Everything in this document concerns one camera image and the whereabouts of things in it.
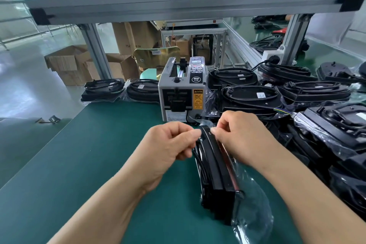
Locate person's left hand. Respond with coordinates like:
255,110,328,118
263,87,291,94
122,121,202,194

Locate person's right hand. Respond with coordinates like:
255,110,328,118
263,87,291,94
210,110,282,165

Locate group of bagged black lamps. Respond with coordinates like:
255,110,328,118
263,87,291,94
207,61,366,219

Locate bagged black lamp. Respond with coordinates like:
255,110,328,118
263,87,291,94
80,78,127,103

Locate unbagged black lamps with cables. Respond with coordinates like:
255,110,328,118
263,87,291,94
316,61,366,85

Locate person's right forearm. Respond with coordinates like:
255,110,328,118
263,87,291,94
257,146,366,244

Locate person's left forearm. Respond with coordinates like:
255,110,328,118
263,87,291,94
48,167,151,244

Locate grey tape dispenser machine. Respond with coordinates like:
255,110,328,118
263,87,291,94
158,56,208,123

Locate green round stool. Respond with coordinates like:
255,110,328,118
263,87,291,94
140,68,164,80

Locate white power socket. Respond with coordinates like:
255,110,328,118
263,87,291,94
263,49,284,64

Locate grey metal shelf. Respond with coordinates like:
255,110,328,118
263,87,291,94
29,0,366,26

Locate window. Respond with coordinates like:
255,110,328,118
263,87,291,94
0,0,52,42

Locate bundle of black cables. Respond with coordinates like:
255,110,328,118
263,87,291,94
250,34,284,52

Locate metal floor bracket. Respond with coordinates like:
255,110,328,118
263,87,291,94
35,115,63,124

